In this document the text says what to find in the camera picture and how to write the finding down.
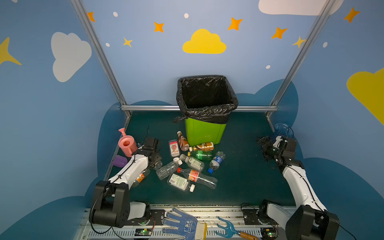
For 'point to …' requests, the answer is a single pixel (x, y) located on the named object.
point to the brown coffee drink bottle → (183, 142)
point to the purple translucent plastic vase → (282, 129)
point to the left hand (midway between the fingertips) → (155, 159)
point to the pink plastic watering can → (127, 143)
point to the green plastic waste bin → (199, 132)
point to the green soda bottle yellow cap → (201, 154)
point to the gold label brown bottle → (208, 146)
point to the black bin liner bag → (209, 98)
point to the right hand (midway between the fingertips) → (260, 141)
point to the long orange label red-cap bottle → (196, 176)
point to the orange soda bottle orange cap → (141, 177)
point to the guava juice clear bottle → (174, 148)
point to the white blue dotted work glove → (189, 228)
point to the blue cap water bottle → (219, 157)
